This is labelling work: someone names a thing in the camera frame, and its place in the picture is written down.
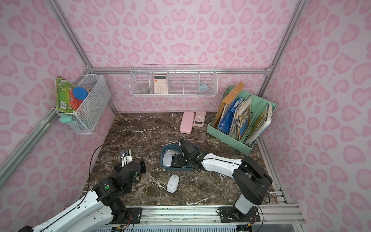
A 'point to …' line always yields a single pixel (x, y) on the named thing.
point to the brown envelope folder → (231, 96)
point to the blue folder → (226, 122)
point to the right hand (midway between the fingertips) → (180, 157)
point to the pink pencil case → (187, 123)
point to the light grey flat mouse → (167, 160)
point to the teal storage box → (163, 148)
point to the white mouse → (173, 183)
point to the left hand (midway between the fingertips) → (135, 159)
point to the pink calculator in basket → (160, 84)
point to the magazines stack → (242, 119)
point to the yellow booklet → (262, 123)
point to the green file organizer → (258, 106)
